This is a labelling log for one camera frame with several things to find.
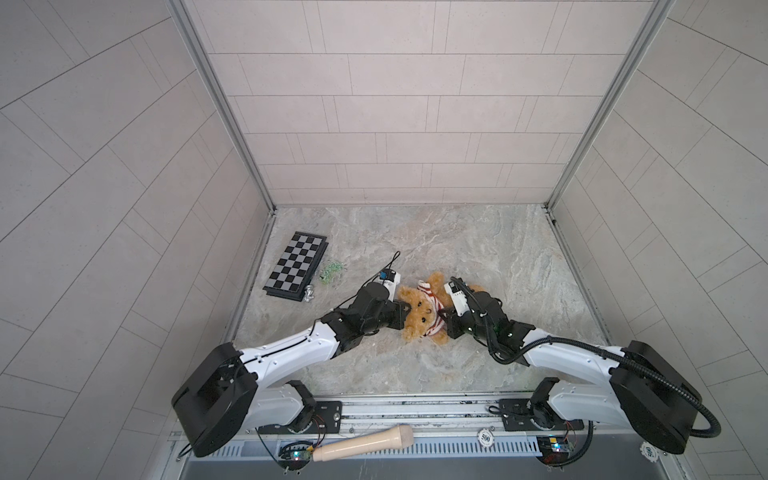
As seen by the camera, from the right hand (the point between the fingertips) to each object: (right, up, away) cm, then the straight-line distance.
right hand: (437, 315), depth 83 cm
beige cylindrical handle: (-11, -22, -18) cm, 30 cm away
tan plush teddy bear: (-5, +3, -6) cm, 9 cm away
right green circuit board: (+25, -26, -15) cm, 39 cm away
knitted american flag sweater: (-3, +8, -1) cm, 9 cm away
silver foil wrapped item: (-39, +5, +8) cm, 40 cm away
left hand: (-5, +3, -4) cm, 7 cm away
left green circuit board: (-33, -26, -19) cm, 46 cm away
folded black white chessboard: (-43, +13, +11) cm, 46 cm away
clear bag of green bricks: (-34, +11, +13) cm, 38 cm away
